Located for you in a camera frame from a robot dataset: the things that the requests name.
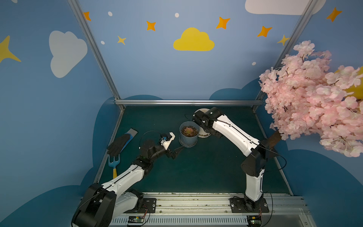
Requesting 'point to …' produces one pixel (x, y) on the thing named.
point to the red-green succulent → (189, 131)
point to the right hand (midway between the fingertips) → (226, 125)
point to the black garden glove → (115, 148)
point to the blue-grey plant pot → (188, 142)
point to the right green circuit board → (254, 221)
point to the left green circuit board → (136, 219)
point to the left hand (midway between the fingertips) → (178, 138)
